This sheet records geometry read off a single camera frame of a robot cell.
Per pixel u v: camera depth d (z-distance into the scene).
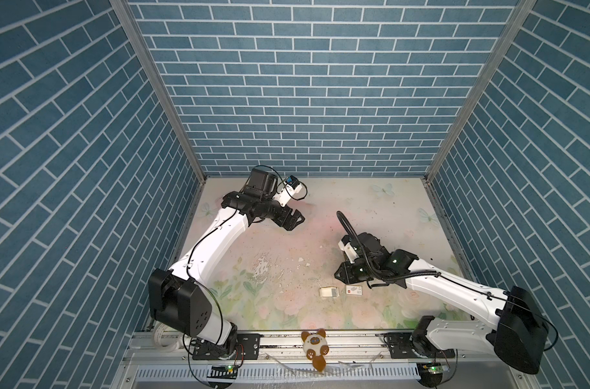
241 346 0.73
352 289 0.84
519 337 0.39
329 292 0.86
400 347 0.74
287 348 0.75
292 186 0.69
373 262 0.61
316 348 0.71
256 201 0.57
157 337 0.74
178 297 0.40
